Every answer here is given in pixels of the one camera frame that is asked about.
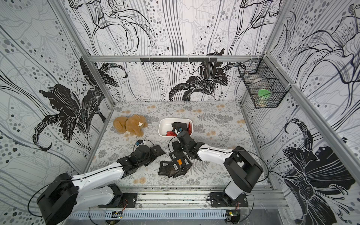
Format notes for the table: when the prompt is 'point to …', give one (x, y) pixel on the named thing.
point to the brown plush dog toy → (134, 124)
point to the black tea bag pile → (178, 166)
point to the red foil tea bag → (170, 133)
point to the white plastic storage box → (165, 124)
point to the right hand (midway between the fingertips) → (178, 141)
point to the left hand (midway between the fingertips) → (161, 155)
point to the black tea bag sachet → (183, 126)
